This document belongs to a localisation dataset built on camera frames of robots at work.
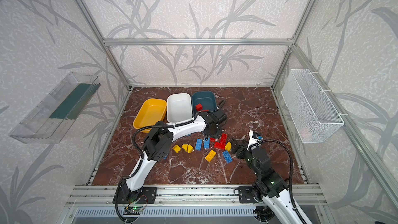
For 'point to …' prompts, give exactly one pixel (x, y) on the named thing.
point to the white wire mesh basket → (313, 117)
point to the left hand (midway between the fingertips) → (219, 131)
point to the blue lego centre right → (207, 142)
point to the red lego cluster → (222, 144)
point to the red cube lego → (199, 107)
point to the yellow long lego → (210, 155)
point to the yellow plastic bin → (152, 111)
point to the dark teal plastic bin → (207, 98)
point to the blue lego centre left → (198, 144)
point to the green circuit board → (132, 210)
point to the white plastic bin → (179, 107)
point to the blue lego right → (227, 156)
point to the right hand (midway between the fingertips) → (236, 135)
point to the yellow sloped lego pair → (187, 148)
